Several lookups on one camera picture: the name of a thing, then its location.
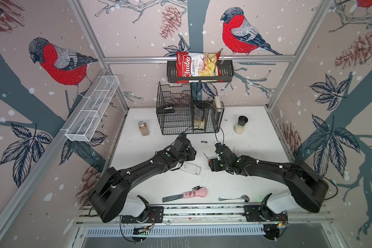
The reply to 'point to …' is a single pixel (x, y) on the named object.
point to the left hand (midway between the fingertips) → (195, 153)
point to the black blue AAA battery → (203, 142)
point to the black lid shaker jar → (242, 120)
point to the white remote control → (191, 168)
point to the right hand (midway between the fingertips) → (212, 165)
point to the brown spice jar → (143, 128)
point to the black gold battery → (196, 188)
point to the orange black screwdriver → (208, 159)
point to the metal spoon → (244, 198)
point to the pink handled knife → (199, 192)
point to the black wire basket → (177, 113)
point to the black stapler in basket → (165, 109)
